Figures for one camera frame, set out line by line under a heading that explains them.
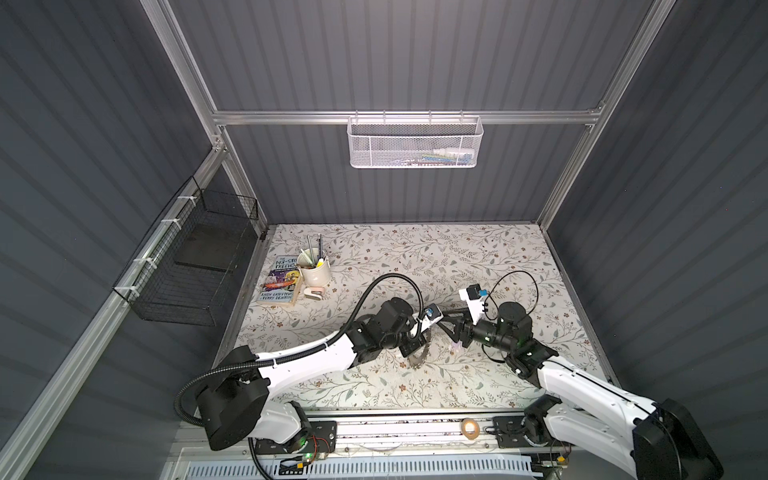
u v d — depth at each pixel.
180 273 0.72
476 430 0.75
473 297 0.70
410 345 0.70
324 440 0.72
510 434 0.73
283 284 1.01
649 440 0.40
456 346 0.72
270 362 0.45
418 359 0.83
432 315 0.68
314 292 0.99
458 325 0.70
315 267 0.95
